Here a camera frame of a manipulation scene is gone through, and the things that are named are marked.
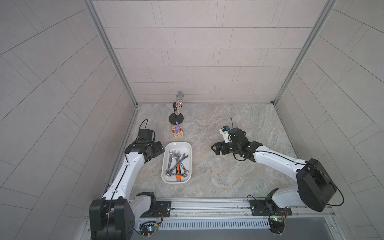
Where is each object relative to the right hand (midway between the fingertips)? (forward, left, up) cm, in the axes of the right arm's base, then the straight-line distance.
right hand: (216, 146), depth 85 cm
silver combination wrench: (-3, +27, -6) cm, 28 cm away
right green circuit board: (-37, -23, -10) cm, 45 cm away
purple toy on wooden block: (+14, +24, -2) cm, 28 cm away
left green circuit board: (-36, +35, -5) cm, 50 cm away
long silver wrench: (-10, +27, -6) cm, 29 cm away
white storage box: (+3, +18, -5) cm, 19 cm away
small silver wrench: (-11, +19, -6) cm, 22 cm away
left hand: (0, +34, +1) cm, 34 cm away
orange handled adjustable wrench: (-8, +22, -6) cm, 25 cm away
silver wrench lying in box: (-12, +27, -5) cm, 30 cm away
